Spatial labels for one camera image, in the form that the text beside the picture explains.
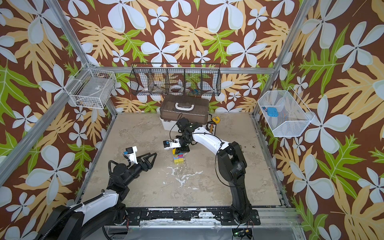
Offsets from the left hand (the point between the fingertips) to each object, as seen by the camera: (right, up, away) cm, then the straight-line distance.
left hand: (152, 152), depth 80 cm
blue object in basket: (+69, +23, +6) cm, 73 cm away
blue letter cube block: (+11, -5, +11) cm, 17 cm away
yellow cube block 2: (+12, -7, +11) cm, 18 cm away
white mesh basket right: (+75, +21, +4) cm, 78 cm away
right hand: (+11, +2, +9) cm, 15 cm away
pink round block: (+15, -3, +11) cm, 19 cm away
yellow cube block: (+15, -7, +11) cm, 20 cm away
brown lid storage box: (+10, +26, +15) cm, 32 cm away
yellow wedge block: (+11, 0, +8) cm, 14 cm away
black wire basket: (+11, +46, +18) cm, 51 cm away
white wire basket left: (-37, +36, +6) cm, 52 cm away
